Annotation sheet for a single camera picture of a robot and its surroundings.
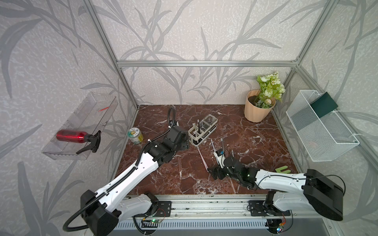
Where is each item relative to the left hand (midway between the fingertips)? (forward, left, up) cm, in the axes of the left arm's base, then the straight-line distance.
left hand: (183, 140), depth 77 cm
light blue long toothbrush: (+8, -18, -20) cm, 28 cm away
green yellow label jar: (+11, +33, -13) cm, 37 cm away
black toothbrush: (+15, -8, -3) cm, 17 cm away
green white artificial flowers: (+32, -53, +9) cm, 63 cm away
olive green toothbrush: (+12, -6, -10) cm, 17 cm away
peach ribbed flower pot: (+27, -46, -9) cm, 54 cm away
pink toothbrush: (-2, -11, -20) cm, 23 cm away
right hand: (-8, -16, -14) cm, 23 cm away
